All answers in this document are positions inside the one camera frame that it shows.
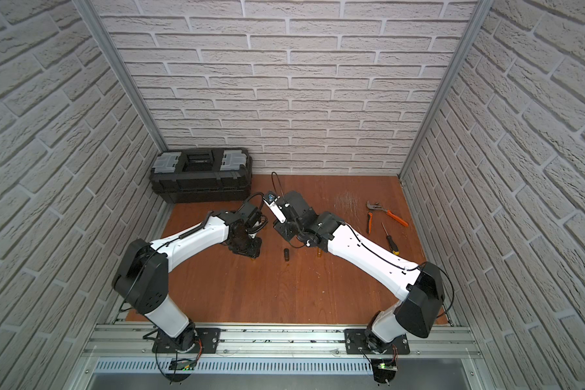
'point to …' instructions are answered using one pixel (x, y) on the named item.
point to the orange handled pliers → (379, 207)
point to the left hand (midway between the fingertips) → (257, 249)
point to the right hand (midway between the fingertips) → (286, 215)
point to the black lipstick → (287, 254)
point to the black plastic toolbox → (202, 175)
